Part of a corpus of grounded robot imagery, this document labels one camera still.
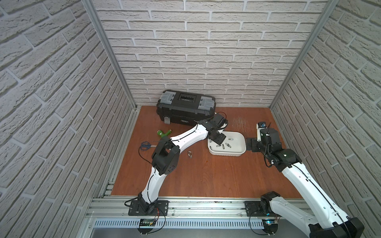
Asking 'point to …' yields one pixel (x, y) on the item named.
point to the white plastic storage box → (233, 145)
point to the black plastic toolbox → (184, 108)
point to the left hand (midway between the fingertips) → (221, 136)
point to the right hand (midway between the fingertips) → (258, 139)
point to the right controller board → (271, 226)
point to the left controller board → (146, 222)
